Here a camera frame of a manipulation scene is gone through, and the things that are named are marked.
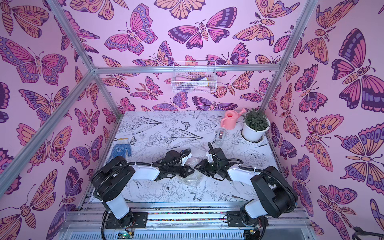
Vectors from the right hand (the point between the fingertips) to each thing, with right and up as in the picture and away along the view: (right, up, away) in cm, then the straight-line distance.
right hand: (196, 167), depth 87 cm
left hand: (0, -3, +1) cm, 3 cm away
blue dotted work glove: (-51, +8, +13) cm, 53 cm away
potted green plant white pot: (+37, +26, +5) cm, 45 cm away
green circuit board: (-35, -29, -14) cm, 47 cm away
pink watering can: (+24, +27, +18) cm, 40 cm away
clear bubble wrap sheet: (0, -7, -3) cm, 8 cm away
